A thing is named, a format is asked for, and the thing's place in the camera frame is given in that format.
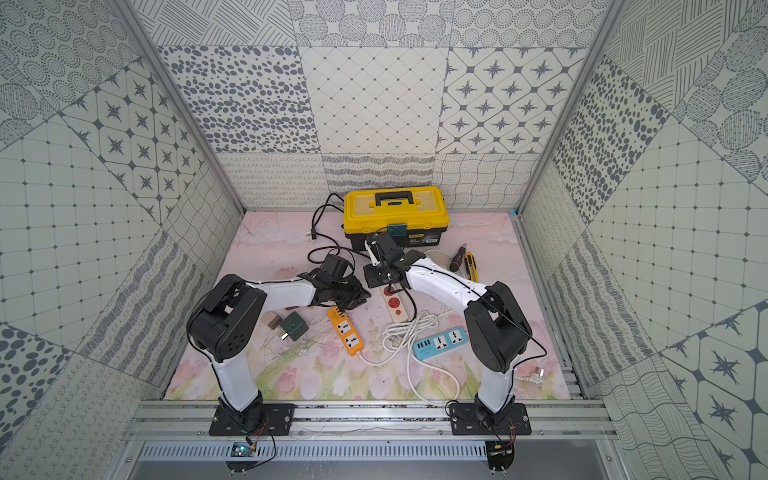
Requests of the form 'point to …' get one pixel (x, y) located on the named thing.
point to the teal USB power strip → (440, 342)
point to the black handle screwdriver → (457, 259)
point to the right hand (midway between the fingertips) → (375, 277)
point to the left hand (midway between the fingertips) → (372, 291)
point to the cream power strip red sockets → (395, 304)
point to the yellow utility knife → (471, 266)
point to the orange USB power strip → (351, 339)
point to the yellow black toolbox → (424, 210)
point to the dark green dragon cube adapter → (295, 326)
